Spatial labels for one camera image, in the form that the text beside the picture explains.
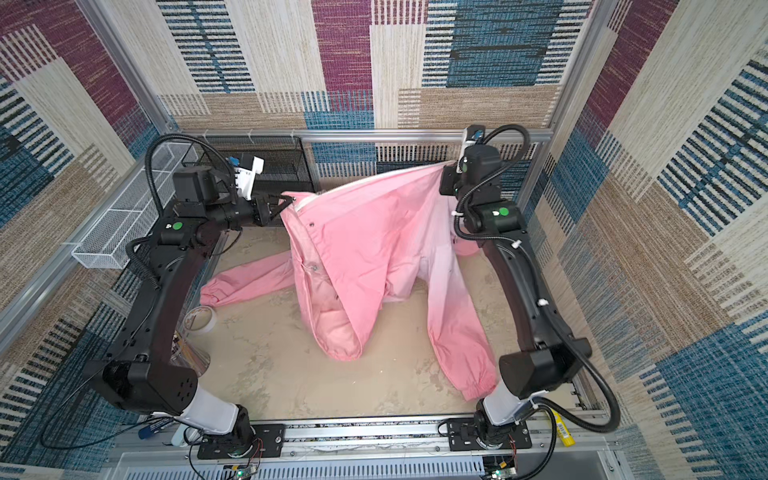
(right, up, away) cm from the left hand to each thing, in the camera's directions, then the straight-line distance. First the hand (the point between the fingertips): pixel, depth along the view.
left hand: (289, 195), depth 70 cm
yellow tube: (+65, -56, +3) cm, 86 cm away
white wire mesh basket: (-42, -5, +6) cm, 43 cm away
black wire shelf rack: (-9, +14, +24) cm, 30 cm away
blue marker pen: (-34, -56, +5) cm, 66 cm away
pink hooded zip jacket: (+23, -10, +13) cm, 28 cm away
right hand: (+39, +6, +2) cm, 39 cm away
